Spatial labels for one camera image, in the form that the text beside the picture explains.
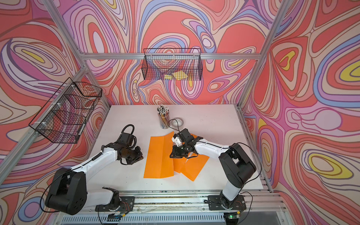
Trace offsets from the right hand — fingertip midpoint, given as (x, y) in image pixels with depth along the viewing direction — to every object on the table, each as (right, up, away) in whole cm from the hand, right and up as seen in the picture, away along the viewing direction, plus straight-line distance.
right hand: (171, 159), depth 84 cm
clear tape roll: (+3, +22, +23) cm, 32 cm away
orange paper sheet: (-8, -4, +3) cm, 9 cm away
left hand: (-17, +1, +2) cm, 17 cm away
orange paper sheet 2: (+5, -3, +4) cm, 7 cm away
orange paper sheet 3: (+14, -5, +4) cm, 15 cm away
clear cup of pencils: (-6, +30, +8) cm, 32 cm away
